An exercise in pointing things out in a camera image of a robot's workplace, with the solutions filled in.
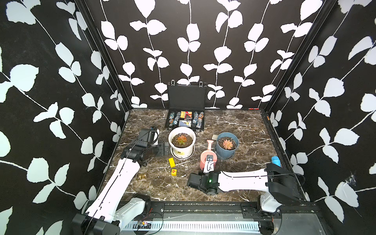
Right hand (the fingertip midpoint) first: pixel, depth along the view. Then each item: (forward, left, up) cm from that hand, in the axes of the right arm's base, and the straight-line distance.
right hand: (202, 169), depth 82 cm
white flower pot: (+11, +11, +3) cm, 15 cm away
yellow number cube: (0, +17, -4) cm, 17 cm away
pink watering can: (+7, -2, +7) cm, 10 cm away
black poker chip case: (+55, +11, -1) cm, 56 cm away
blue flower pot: (+10, -13, +1) cm, 16 cm away
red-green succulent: (+17, +13, +5) cm, 22 cm away
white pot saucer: (+14, +6, -5) cm, 16 cm away
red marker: (+58, -47, -8) cm, 75 cm away
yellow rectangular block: (+6, +19, -5) cm, 21 cm away
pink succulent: (+15, -16, +4) cm, 22 cm away
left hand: (+8, +22, +13) cm, 27 cm away
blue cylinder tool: (+8, -46, -3) cm, 46 cm away
